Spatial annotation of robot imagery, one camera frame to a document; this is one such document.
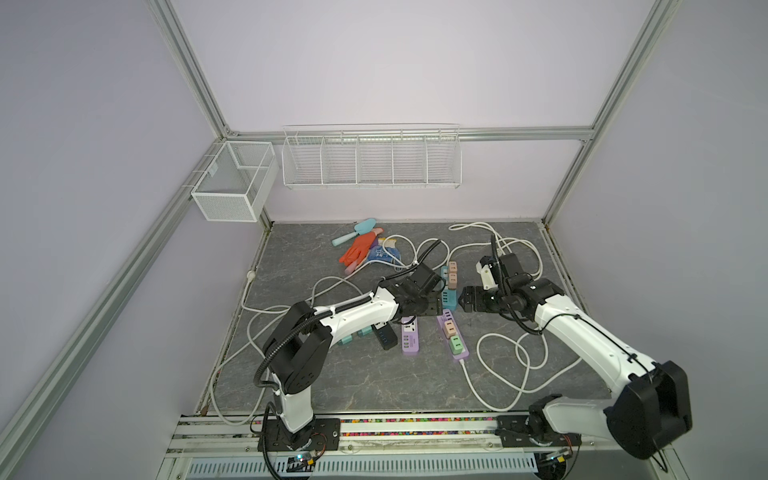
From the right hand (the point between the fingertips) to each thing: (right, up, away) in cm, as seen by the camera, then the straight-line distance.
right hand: (473, 302), depth 83 cm
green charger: (-5, -11, -2) cm, 13 cm away
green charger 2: (-31, -10, +6) cm, 33 cm away
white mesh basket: (-76, +38, +17) cm, 87 cm away
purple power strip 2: (-6, -6, +8) cm, 11 cm away
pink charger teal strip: (-4, +4, +13) cm, 14 cm away
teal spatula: (-35, +24, +36) cm, 56 cm away
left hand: (-11, -3, +3) cm, 12 cm away
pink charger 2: (-7, -8, +1) cm, 10 cm away
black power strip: (-25, -11, +6) cm, 28 cm away
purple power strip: (-18, -11, +5) cm, 21 cm away
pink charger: (-3, +9, +16) cm, 18 cm away
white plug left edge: (-75, +5, +25) cm, 79 cm away
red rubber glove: (-36, +15, +25) cm, 46 cm away
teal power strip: (-5, 0, +13) cm, 14 cm away
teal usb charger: (-37, -12, +5) cm, 39 cm away
